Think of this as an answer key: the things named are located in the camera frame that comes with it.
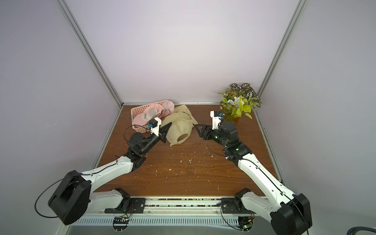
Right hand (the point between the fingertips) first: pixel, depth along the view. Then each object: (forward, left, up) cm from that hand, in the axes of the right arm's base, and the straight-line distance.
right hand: (199, 123), depth 72 cm
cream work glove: (+37, +13, -28) cm, 48 cm away
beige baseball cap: (+8, +12, -17) cm, 22 cm away
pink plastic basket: (+13, +39, -24) cm, 48 cm away
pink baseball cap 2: (+30, +22, -18) cm, 41 cm away
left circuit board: (-40, +40, -32) cm, 65 cm away
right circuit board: (-38, -23, -32) cm, 55 cm away
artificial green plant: (+23, -24, -6) cm, 34 cm away
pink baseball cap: (+27, +34, -21) cm, 48 cm away
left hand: (+1, +14, -1) cm, 14 cm away
